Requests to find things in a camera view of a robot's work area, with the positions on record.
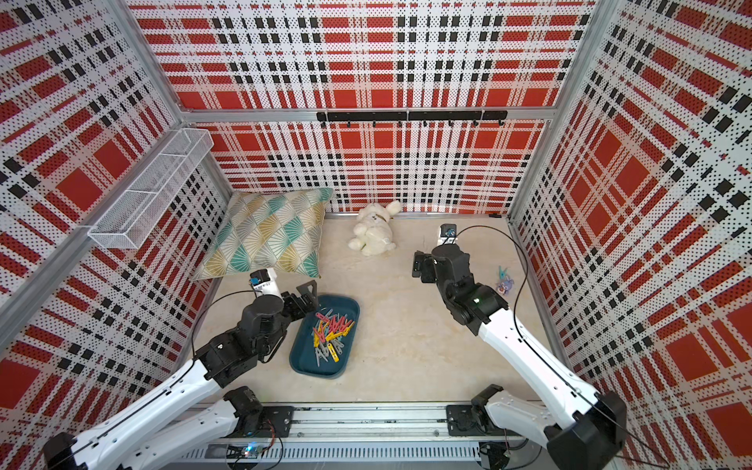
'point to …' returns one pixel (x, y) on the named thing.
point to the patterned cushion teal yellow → (267, 228)
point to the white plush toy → (373, 231)
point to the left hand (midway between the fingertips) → (308, 286)
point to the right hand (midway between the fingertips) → (438, 253)
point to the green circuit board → (251, 450)
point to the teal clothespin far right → (501, 272)
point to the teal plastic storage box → (302, 355)
